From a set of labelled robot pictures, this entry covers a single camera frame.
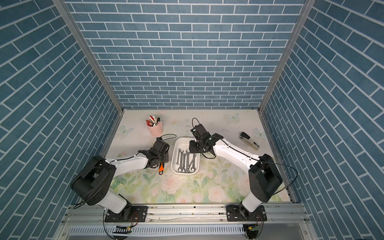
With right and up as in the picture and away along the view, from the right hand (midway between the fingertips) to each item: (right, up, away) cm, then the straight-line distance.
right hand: (192, 148), depth 85 cm
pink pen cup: (-25, +9, +17) cm, 32 cm away
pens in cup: (-28, +16, +17) cm, 37 cm away
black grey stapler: (+37, +3, +14) cm, 39 cm away
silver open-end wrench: (-3, -14, +4) cm, 14 cm away
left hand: (-16, -7, +9) cm, 19 cm away
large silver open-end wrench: (-8, -9, +8) cm, 14 cm away
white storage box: (-7, +1, +13) cm, 15 cm away
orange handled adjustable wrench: (-19, -13, +4) cm, 23 cm away
